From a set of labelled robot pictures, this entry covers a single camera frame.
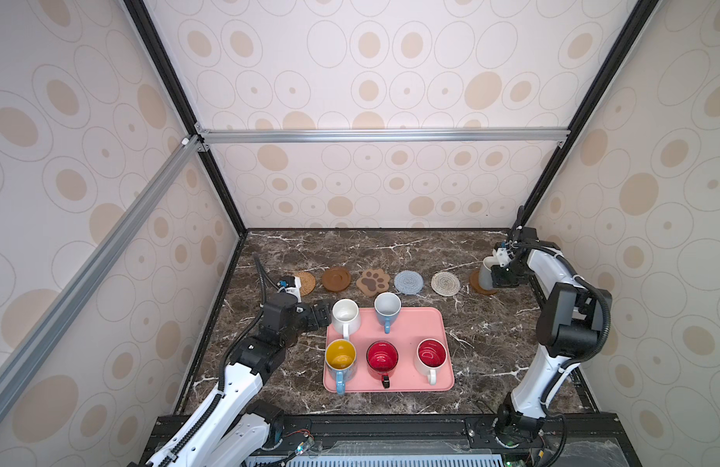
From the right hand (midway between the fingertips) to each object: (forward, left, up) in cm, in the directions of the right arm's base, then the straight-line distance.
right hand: (501, 280), depth 96 cm
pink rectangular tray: (-13, +30, -7) cm, 34 cm away
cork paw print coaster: (+4, +43, -6) cm, 43 cm away
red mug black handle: (-23, +41, -5) cm, 47 cm away
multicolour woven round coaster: (+3, +17, -6) cm, 18 cm away
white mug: (-10, +52, -4) cm, 53 cm away
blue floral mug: (-9, +38, 0) cm, 39 cm away
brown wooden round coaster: (+4, +7, -5) cm, 9 cm away
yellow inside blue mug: (-24, +53, -5) cm, 58 cm away
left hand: (-14, +55, +12) cm, 59 cm away
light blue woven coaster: (+4, +30, -6) cm, 31 cm away
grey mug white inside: (+2, +5, 0) cm, 6 cm away
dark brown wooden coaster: (+5, +56, -5) cm, 56 cm away
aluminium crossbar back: (+95, -17, 0) cm, 96 cm away
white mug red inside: (-23, +26, -5) cm, 35 cm away
